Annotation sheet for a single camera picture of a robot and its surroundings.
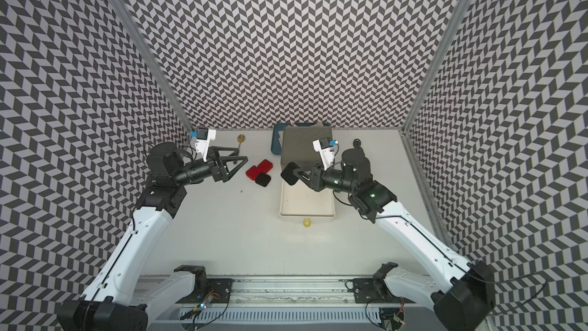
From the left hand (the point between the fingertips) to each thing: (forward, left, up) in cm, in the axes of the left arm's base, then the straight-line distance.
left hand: (242, 158), depth 67 cm
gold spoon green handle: (+35, +14, -30) cm, 49 cm away
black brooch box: (+12, 0, -32) cm, 34 cm away
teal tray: (+32, -4, -33) cm, 46 cm away
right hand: (-4, -16, -4) cm, 17 cm away
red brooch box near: (+17, +5, -31) cm, 36 cm away
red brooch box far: (+18, 0, -30) cm, 35 cm away
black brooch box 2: (-4, -14, -2) cm, 15 cm away
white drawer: (0, -17, -26) cm, 31 cm away
